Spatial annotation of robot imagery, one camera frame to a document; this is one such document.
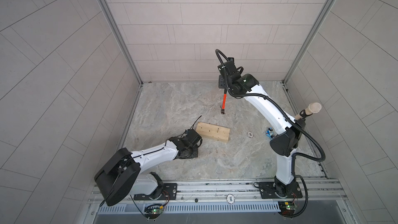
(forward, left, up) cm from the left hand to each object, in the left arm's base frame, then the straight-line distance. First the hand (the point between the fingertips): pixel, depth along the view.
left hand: (197, 153), depth 85 cm
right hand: (+29, -14, +30) cm, 44 cm away
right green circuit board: (-25, -41, +3) cm, 48 cm away
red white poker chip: (+10, -31, +3) cm, 33 cm away
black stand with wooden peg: (+10, -53, +31) cm, 62 cm away
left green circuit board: (-26, +16, +5) cm, 31 cm away
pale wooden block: (+10, -9, +6) cm, 15 cm away
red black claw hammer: (+20, -14, +21) cm, 32 cm away
